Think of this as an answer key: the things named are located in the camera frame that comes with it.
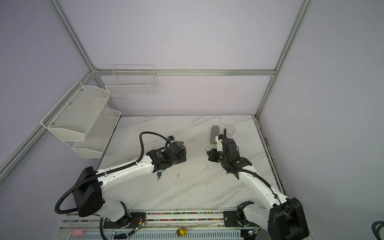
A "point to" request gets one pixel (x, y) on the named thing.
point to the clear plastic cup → (230, 131)
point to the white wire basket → (126, 80)
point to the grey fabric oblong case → (215, 131)
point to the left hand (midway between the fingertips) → (183, 155)
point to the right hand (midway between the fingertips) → (206, 152)
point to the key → (158, 178)
